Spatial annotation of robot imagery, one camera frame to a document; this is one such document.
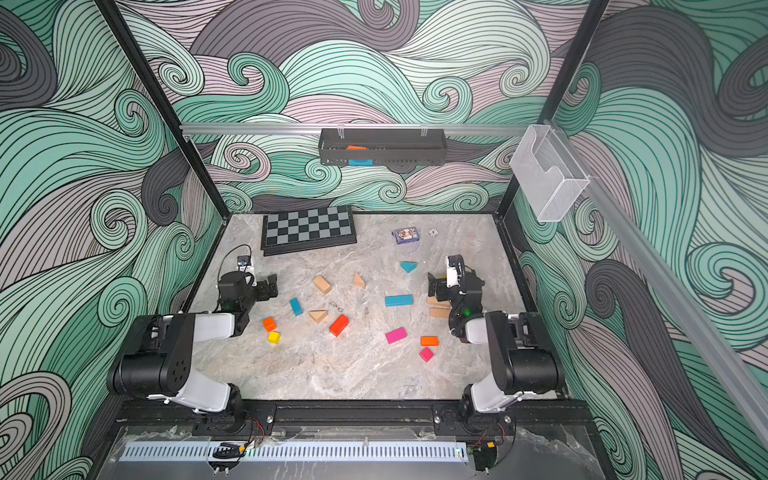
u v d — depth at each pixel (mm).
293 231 1108
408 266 1039
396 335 882
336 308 944
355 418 743
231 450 715
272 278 923
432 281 840
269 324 877
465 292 698
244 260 818
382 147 956
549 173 759
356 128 951
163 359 445
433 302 860
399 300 973
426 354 836
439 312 930
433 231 1143
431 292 862
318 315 898
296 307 926
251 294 815
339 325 886
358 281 990
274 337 858
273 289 877
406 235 1108
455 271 798
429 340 880
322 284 974
